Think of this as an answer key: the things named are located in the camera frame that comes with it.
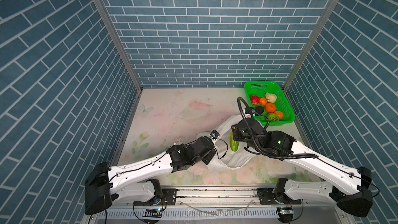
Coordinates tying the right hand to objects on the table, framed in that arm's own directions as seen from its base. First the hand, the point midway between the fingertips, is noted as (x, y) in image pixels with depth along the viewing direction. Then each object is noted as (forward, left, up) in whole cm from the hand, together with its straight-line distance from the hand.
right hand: (232, 125), depth 71 cm
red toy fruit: (+34, -19, -19) cm, 44 cm away
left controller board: (-34, +35, -27) cm, 56 cm away
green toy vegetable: (-8, -1, -3) cm, 9 cm away
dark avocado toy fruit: (+26, -21, -21) cm, 40 cm away
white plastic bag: (-16, +3, 0) cm, 16 cm away
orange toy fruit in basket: (+24, -35, -21) cm, 47 cm away
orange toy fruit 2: (+35, -25, -21) cm, 48 cm away
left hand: (-7, +8, -11) cm, 15 cm away
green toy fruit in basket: (+20, -28, -18) cm, 39 cm away
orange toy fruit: (+29, -29, -21) cm, 46 cm away
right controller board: (-29, -29, -30) cm, 51 cm away
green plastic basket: (+31, -35, -24) cm, 53 cm away
